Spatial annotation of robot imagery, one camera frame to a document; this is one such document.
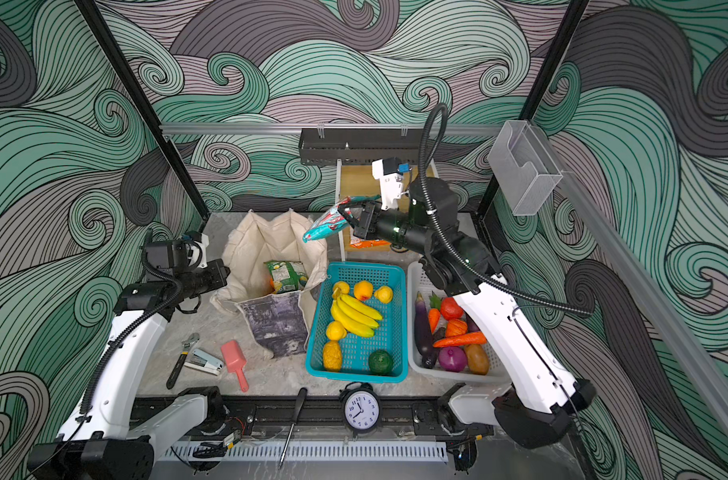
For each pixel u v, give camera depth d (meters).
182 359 0.82
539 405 0.36
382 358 0.78
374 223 0.48
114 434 0.37
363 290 0.92
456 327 0.83
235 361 0.81
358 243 0.90
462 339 0.80
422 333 0.83
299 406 0.74
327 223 0.55
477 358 0.78
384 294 0.92
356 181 0.86
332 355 0.80
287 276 0.90
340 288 0.93
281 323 0.73
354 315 0.89
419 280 0.96
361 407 0.73
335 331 0.84
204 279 0.65
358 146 0.95
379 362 0.78
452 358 0.78
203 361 0.81
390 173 0.48
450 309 0.87
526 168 0.78
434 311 0.88
